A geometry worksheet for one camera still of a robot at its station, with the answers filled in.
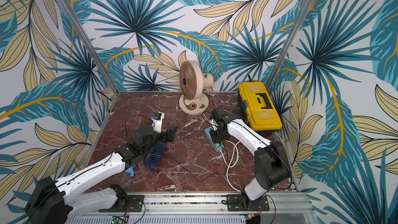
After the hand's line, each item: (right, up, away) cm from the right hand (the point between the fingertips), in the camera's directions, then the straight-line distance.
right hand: (217, 138), depth 88 cm
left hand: (-26, +8, -9) cm, 28 cm away
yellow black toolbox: (+25, +15, +1) cm, 29 cm away
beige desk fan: (-14, +32, -1) cm, 35 cm away
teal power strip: (0, -5, 0) cm, 5 cm away
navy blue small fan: (-33, -8, -12) cm, 36 cm away
